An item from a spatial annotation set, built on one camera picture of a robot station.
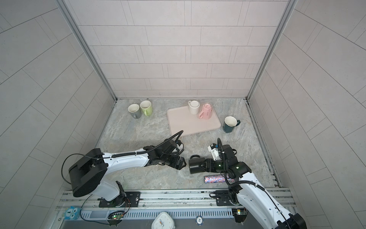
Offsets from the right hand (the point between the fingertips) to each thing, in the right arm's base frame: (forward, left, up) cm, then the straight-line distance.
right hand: (202, 166), depth 77 cm
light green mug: (+42, +36, +6) cm, 56 cm away
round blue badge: (-23, +4, -5) cm, 24 cm away
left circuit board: (-20, +42, -1) cm, 47 cm away
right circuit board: (-22, -16, -6) cm, 28 cm away
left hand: (+3, +10, -3) cm, 11 cm away
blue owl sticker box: (-17, +63, 0) cm, 65 cm away
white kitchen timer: (-22, +20, -1) cm, 30 cm away
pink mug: (+36, -7, +2) cm, 36 cm away
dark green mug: (+25, -21, +2) cm, 33 cm away
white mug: (+42, +2, +3) cm, 42 cm away
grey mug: (+38, +43, +7) cm, 58 cm away
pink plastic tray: (+37, +12, -5) cm, 40 cm away
